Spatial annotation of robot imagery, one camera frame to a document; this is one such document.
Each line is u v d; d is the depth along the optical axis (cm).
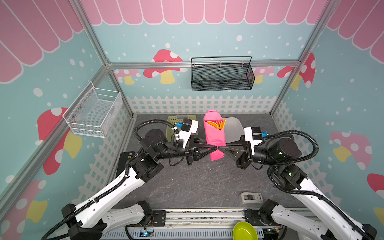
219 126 43
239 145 48
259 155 47
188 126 43
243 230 71
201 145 47
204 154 49
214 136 45
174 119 109
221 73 93
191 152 46
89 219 38
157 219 75
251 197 77
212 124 44
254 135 42
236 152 48
